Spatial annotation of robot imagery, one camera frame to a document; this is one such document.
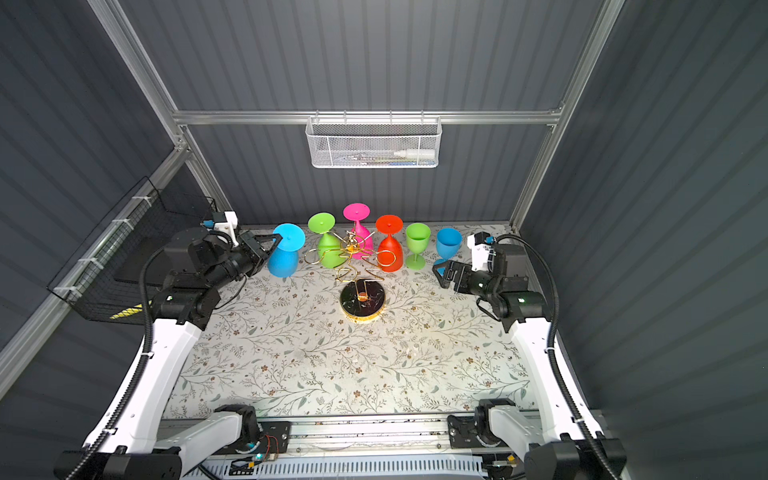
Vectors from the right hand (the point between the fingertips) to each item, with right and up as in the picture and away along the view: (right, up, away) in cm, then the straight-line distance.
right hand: (451, 272), depth 75 cm
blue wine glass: (-43, +3, +1) cm, 43 cm away
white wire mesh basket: (-22, +52, +49) cm, 75 cm away
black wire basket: (-80, -1, -8) cm, 80 cm away
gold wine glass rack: (-24, -11, +22) cm, 35 cm away
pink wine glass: (-23, +8, +4) cm, 25 cm away
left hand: (-40, +9, -7) cm, 42 cm away
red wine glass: (-16, +4, +16) cm, 23 cm away
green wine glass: (-32, +5, +8) cm, 34 cm away
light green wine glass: (-7, +10, +22) cm, 25 cm away
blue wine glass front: (+4, +8, +23) cm, 25 cm away
